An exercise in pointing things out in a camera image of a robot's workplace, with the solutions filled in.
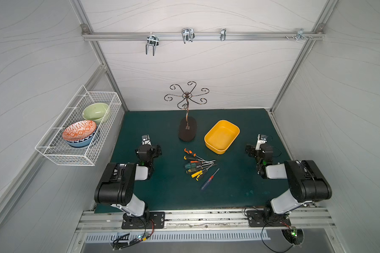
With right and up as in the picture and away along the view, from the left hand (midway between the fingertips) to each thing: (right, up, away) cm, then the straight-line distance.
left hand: (150, 144), depth 94 cm
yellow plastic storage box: (+46, +4, +12) cm, 47 cm away
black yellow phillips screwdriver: (+29, -16, -8) cm, 34 cm away
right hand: (+66, +1, +1) cm, 66 cm away
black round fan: (+73, -39, -22) cm, 86 cm away
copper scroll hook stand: (+22, +10, +14) cm, 28 cm away
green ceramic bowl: (-20, +18, -21) cm, 34 cm away
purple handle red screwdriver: (+35, -19, -9) cm, 41 cm away
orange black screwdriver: (+31, -10, -3) cm, 32 cm away
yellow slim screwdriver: (+28, -16, -6) cm, 33 cm away
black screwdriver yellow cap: (+22, -8, -1) cm, 24 cm away
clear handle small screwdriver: (+27, -14, -6) cm, 31 cm away
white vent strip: (-4, -40, -22) cm, 46 cm away
